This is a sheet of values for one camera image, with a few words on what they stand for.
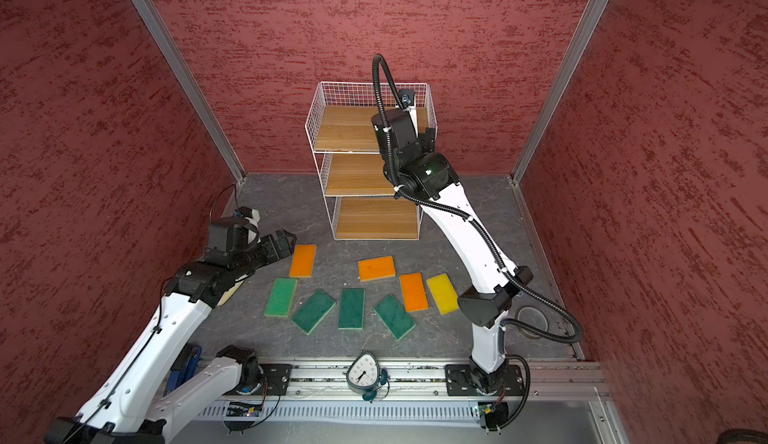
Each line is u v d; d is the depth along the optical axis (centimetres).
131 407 39
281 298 87
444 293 89
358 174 85
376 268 94
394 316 83
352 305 85
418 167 47
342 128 76
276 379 74
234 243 56
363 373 72
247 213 67
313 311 85
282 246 67
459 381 74
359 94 90
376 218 107
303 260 94
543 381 76
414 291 90
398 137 46
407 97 53
